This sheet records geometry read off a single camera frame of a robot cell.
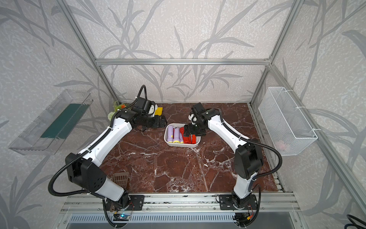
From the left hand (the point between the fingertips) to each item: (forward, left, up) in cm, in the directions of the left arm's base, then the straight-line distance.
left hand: (161, 123), depth 81 cm
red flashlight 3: (0, -19, -18) cm, 27 cm away
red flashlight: (+3, -5, -16) cm, 17 cm away
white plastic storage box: (-4, -8, -19) cm, 21 cm away
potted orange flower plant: (+15, +32, -3) cm, 35 cm away
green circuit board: (-43, +18, -22) cm, 51 cm away
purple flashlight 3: (+2, -10, -17) cm, 20 cm away
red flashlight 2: (-2, -15, -15) cm, 21 cm away
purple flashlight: (+2, -3, -16) cm, 16 cm away
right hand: (-3, -16, -6) cm, 17 cm away
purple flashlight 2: (+1, -7, -15) cm, 17 cm away
